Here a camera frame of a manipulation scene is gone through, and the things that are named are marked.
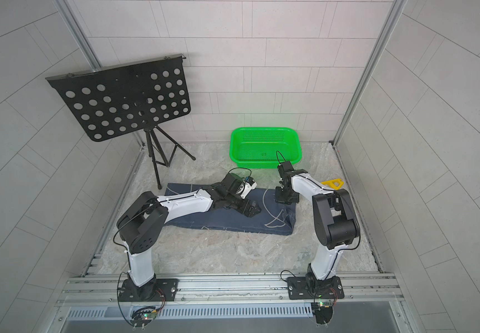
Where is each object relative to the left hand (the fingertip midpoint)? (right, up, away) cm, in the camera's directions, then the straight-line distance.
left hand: (257, 206), depth 88 cm
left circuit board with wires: (-37, -30, -23) cm, 53 cm away
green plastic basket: (+5, +27, +27) cm, 39 cm away
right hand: (+11, +2, +7) cm, 13 cm away
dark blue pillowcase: (+7, -5, -1) cm, 9 cm away
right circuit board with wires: (+21, -31, -19) cm, 42 cm away
